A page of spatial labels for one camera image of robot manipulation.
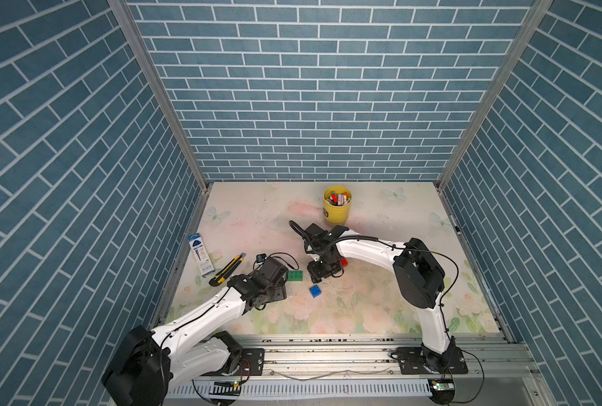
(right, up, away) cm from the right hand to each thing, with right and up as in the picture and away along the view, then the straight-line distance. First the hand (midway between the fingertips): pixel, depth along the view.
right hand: (319, 278), depth 89 cm
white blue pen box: (-45, +7, +7) cm, 47 cm away
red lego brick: (+9, +5, +3) cm, 11 cm away
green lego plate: (-9, 0, +1) cm, 9 cm away
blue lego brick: (-1, -4, -3) cm, 5 cm away
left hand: (-12, -3, -6) cm, 14 cm away
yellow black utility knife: (-34, +2, +2) cm, 34 cm away
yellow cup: (+6, +22, +9) cm, 25 cm away
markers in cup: (+8, +28, +10) cm, 31 cm away
